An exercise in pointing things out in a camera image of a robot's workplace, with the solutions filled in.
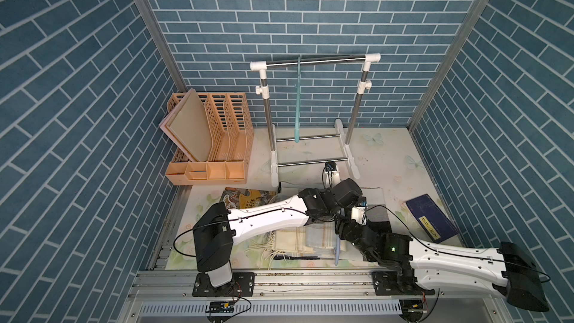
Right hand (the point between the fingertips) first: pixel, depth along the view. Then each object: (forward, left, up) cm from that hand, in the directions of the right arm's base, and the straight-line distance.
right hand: (339, 217), depth 79 cm
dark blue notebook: (+7, -39, -11) cm, 41 cm away
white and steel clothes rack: (+47, -5, -6) cm, 48 cm away
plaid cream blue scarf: (-7, +8, -5) cm, 12 cm away
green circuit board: (-28, +37, -13) cm, 48 cm away
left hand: (+5, -4, +8) cm, 10 cm away
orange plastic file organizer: (+42, +54, -9) cm, 69 cm away
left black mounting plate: (-22, +32, -10) cm, 40 cm away
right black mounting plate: (-19, -18, 0) cm, 26 cm away
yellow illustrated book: (+9, +40, -9) cm, 42 cm away
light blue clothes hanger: (-10, +1, -4) cm, 11 cm away
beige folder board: (+31, +64, +12) cm, 72 cm away
